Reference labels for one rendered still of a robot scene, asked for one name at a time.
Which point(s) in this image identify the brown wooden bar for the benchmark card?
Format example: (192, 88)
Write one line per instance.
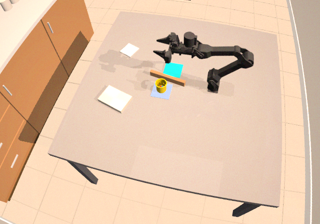
(167, 77)

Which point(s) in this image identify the yellow cup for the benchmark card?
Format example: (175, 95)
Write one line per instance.
(161, 82)

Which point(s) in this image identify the beige flat slab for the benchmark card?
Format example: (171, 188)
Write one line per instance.
(115, 98)

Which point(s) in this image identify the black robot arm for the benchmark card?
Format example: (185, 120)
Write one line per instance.
(194, 48)

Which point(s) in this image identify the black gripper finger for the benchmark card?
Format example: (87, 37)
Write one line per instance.
(165, 40)
(160, 53)

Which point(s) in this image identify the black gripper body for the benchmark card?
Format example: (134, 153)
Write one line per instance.
(170, 52)

